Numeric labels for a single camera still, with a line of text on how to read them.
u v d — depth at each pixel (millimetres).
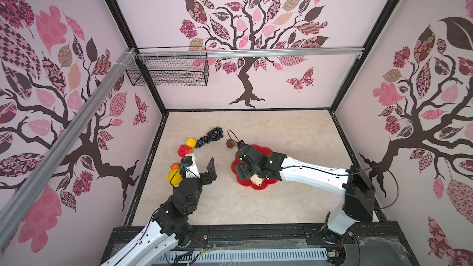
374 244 716
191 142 1001
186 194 522
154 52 899
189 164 600
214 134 1033
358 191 427
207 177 651
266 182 858
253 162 589
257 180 835
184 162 603
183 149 950
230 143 1004
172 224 521
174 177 490
